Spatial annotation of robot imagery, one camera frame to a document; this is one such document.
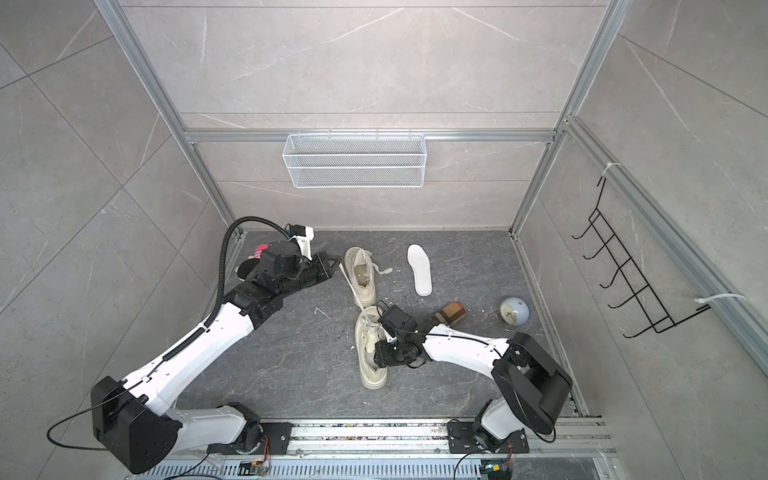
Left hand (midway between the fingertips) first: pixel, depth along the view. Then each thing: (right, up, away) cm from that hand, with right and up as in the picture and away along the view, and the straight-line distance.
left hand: (345, 254), depth 74 cm
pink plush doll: (-40, -5, +27) cm, 48 cm away
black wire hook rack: (+67, -11, -10) cm, 68 cm away
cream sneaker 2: (+5, -22, +10) cm, 25 cm away
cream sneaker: (+1, -7, +30) cm, 31 cm away
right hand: (+10, -30, +10) cm, 33 cm away
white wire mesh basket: (-1, +32, +27) cm, 42 cm away
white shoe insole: (+23, -4, +36) cm, 43 cm away
